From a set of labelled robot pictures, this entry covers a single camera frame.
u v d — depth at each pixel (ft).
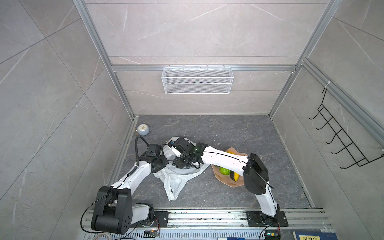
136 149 2.09
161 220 2.41
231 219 2.45
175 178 2.73
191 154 2.01
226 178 2.73
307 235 2.21
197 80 3.30
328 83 2.30
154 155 2.25
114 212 1.33
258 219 2.40
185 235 2.29
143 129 3.51
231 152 2.94
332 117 2.33
